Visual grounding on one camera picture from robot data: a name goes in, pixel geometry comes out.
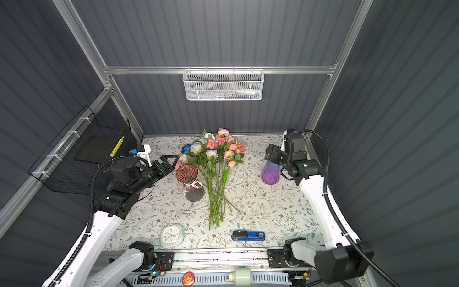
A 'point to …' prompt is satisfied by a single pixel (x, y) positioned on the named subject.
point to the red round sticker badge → (188, 278)
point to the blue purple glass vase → (271, 173)
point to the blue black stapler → (244, 235)
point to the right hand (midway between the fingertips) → (276, 152)
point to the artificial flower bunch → (214, 156)
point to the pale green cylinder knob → (241, 277)
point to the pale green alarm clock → (171, 236)
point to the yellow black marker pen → (116, 146)
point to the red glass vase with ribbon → (193, 189)
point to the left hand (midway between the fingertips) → (174, 160)
